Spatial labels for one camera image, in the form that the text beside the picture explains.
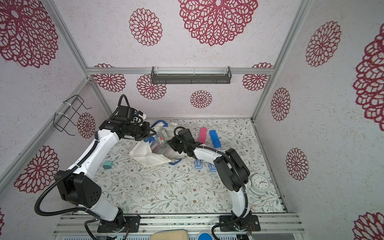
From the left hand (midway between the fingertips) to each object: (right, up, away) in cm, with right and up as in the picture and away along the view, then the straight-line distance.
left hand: (156, 133), depth 80 cm
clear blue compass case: (+31, -21, +13) cm, 40 cm away
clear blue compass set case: (+23, -19, +15) cm, 34 cm away
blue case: (+35, -4, +28) cm, 45 cm away
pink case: (+27, -2, +30) cm, 40 cm away
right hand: (+3, -4, +10) cm, 12 cm away
